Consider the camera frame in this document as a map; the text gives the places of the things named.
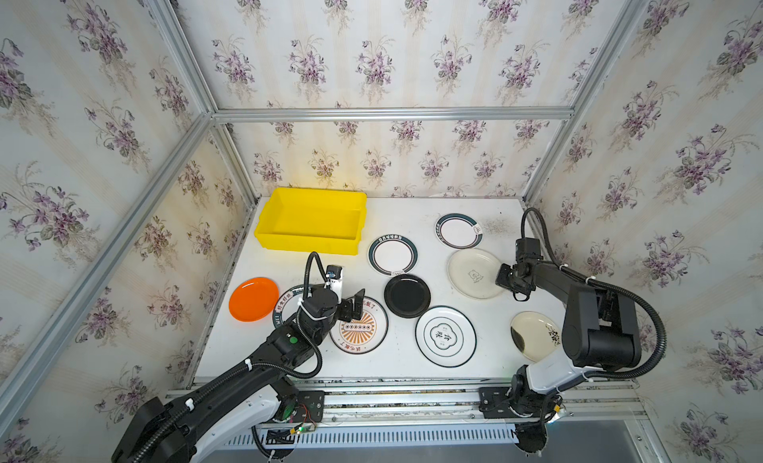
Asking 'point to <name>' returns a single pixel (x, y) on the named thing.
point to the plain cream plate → (473, 273)
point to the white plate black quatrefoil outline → (445, 336)
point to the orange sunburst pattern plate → (362, 336)
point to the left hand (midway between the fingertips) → (349, 285)
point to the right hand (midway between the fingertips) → (504, 284)
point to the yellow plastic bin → (313, 220)
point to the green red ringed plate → (392, 254)
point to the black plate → (407, 296)
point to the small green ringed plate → (458, 231)
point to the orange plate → (253, 299)
